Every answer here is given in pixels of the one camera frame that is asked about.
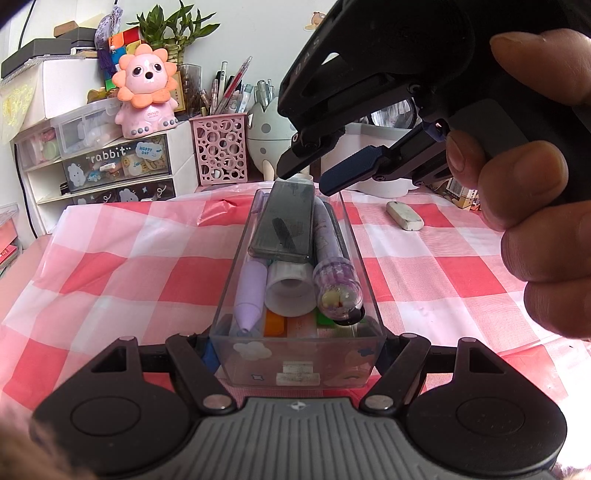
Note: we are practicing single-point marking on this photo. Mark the bundle of slim gel pens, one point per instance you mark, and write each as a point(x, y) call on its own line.
point(226, 90)

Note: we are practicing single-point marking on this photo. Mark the glass vase with roots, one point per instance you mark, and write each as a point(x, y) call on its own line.
point(190, 90)

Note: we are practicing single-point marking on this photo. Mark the white glue stick green label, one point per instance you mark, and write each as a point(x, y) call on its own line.
point(291, 288)

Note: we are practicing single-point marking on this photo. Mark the stack of pink flat boxes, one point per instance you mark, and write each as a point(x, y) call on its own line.
point(8, 240)

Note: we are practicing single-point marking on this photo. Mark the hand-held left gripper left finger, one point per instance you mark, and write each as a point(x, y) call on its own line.
point(210, 355)

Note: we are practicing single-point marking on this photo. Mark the lavender mechanical pencil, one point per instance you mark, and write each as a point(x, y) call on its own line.
point(251, 290)

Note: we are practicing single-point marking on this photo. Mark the egg-shaped dotted pen holder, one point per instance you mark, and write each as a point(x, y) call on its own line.
point(268, 147)

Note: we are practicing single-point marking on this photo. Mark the green bamboo plant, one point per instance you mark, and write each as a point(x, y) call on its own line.
point(178, 27)

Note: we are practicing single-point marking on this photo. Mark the brown animal wall sticker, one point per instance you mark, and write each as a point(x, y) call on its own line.
point(315, 21)

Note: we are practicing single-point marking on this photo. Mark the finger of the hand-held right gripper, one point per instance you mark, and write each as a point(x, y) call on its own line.
point(304, 154)
point(355, 168)

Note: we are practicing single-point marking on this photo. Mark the bundle of pastel pens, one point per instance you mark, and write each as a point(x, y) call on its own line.
point(397, 113)

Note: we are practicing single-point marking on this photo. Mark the pink lion toy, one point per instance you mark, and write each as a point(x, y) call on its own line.
point(145, 92)

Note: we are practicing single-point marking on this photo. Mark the person's right hand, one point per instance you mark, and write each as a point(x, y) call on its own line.
point(545, 194)

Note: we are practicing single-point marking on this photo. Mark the clear plastic pencil box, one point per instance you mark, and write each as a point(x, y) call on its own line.
point(295, 364)

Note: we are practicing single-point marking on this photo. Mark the purple hanging ornament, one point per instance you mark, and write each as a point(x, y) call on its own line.
point(111, 25)

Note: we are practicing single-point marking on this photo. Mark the yellow patterned paper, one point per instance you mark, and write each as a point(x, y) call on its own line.
point(16, 101)

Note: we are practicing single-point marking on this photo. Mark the red white checkered tablecloth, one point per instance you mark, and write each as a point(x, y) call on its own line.
point(115, 277)

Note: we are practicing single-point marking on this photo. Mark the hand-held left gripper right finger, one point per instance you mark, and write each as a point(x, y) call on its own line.
point(401, 357)

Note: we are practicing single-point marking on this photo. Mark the small black box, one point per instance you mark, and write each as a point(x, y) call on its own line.
point(85, 38)

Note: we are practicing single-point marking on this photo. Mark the black marker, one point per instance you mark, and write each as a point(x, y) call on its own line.
point(333, 221)

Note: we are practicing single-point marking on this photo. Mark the grey white flower pen holder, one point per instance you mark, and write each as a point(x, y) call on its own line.
point(392, 187)

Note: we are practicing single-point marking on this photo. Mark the pink perforated pen holder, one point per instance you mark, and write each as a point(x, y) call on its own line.
point(220, 152)

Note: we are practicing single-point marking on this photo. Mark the dark case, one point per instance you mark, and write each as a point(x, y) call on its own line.
point(281, 221)

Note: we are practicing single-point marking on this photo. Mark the colourful puzzle cube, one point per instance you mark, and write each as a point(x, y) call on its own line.
point(111, 84)
point(124, 38)

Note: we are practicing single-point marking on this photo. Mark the white cardboard box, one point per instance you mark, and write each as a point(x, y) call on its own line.
point(69, 92)

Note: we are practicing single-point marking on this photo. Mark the dirty white eraser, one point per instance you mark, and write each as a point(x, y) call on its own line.
point(405, 216)

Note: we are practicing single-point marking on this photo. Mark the white pen with cartoon cap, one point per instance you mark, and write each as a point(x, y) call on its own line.
point(334, 277)

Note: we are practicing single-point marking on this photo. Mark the dark grey flat box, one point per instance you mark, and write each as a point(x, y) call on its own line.
point(32, 55)

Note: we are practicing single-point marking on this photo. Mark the white desktop drawer organiser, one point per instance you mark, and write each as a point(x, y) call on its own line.
point(106, 166)

